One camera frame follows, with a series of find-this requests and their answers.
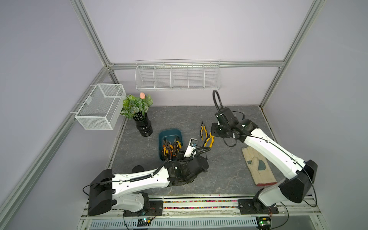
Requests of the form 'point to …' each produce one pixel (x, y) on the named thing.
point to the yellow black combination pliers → (179, 144)
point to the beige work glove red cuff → (258, 167)
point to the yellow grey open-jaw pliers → (166, 149)
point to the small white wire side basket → (102, 110)
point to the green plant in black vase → (137, 109)
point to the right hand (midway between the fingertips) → (213, 128)
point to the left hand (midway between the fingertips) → (189, 148)
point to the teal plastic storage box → (169, 134)
